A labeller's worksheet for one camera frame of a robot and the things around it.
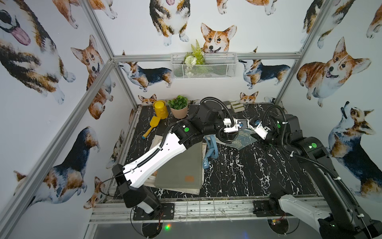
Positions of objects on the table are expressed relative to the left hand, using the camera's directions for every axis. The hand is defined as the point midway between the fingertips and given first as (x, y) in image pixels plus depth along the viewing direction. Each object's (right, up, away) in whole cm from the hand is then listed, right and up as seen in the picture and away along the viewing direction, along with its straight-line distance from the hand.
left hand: (238, 118), depth 62 cm
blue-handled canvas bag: (+6, -9, +13) cm, 17 cm away
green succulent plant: (-31, +10, +41) cm, 52 cm away
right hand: (+9, -6, +6) cm, 12 cm away
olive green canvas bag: (-25, -30, +21) cm, 44 cm away
